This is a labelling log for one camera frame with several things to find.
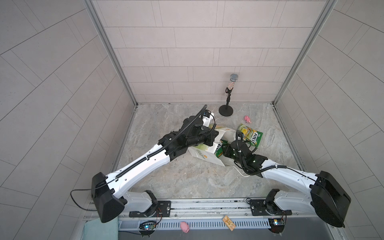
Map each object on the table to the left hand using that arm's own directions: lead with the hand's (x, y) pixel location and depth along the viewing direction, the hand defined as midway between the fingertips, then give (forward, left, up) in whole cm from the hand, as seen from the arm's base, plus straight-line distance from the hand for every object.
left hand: (222, 132), depth 66 cm
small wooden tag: (-31, -4, -26) cm, 41 cm away
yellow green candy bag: (0, -1, -19) cm, 19 cm away
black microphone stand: (+37, -10, -28) cm, 48 cm away
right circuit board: (-32, -26, -29) cm, 50 cm away
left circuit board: (-33, +33, -25) cm, 53 cm away
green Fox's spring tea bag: (+15, -23, -27) cm, 38 cm away
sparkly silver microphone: (+38, -10, +2) cm, 39 cm away
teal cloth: (-34, +55, -25) cm, 70 cm away
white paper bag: (-5, +6, -10) cm, 13 cm away
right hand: (+3, -2, -20) cm, 21 cm away
